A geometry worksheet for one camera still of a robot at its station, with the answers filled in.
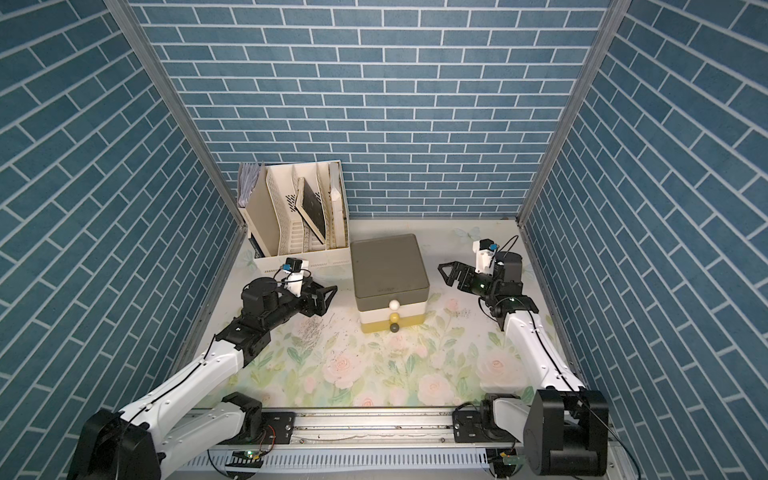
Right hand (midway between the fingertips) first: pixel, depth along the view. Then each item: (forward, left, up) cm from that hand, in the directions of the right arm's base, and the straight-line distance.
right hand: (453, 271), depth 82 cm
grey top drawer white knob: (-11, +16, -1) cm, 19 cm away
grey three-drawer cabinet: (-5, +17, 0) cm, 18 cm away
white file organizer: (+18, +60, -7) cm, 63 cm away
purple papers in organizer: (+23, +64, +12) cm, 69 cm away
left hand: (-7, +33, 0) cm, 34 cm away
